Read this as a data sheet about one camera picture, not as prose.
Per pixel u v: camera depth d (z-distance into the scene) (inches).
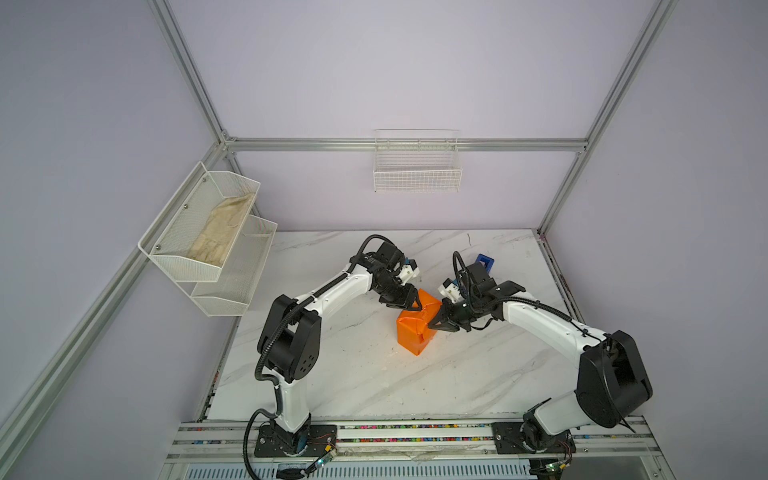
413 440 29.5
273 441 28.8
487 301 24.5
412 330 31.5
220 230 31.3
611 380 16.9
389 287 29.4
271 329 19.9
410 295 30.1
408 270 32.3
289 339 19.1
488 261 41.1
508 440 28.8
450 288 31.6
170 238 26.5
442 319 28.3
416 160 37.3
